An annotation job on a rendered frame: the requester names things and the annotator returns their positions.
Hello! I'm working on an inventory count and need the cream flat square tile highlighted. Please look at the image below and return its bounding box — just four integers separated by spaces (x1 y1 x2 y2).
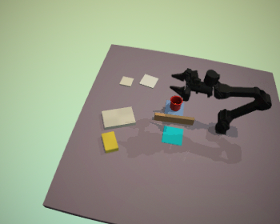
139 74 158 89

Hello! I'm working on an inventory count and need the beige flat rectangular slab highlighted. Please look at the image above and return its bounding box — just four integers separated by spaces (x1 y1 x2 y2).
102 107 136 130

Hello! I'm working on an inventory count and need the yellow rectangular block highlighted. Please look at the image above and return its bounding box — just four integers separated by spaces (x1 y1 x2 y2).
101 131 118 153

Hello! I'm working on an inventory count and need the brown wooden plank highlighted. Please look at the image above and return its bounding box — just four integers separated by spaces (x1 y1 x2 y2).
154 113 194 125

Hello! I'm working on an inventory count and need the beige flat square pad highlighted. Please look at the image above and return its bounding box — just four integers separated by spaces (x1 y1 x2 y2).
119 76 134 87

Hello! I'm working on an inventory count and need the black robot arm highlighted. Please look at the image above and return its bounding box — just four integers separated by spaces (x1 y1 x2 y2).
191 70 272 135

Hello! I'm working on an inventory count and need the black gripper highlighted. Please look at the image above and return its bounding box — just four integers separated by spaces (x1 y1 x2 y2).
170 68 202 102

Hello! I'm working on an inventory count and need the dark red cup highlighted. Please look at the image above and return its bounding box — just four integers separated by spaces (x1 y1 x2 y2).
170 96 183 111

